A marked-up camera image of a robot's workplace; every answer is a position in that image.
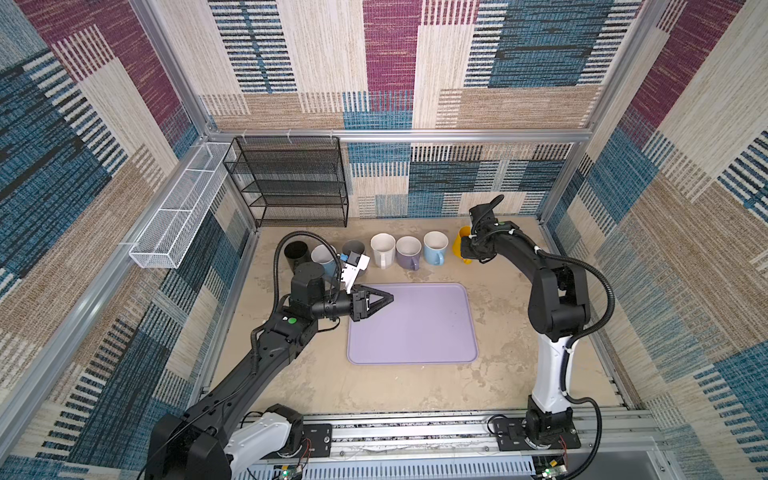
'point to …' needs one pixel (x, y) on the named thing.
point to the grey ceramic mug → (352, 245)
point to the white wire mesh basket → (165, 240)
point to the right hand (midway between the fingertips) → (470, 253)
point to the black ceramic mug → (297, 252)
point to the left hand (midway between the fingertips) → (391, 296)
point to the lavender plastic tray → (428, 324)
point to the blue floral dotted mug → (321, 254)
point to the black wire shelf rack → (290, 181)
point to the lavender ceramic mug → (408, 252)
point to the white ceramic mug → (383, 246)
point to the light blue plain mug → (435, 243)
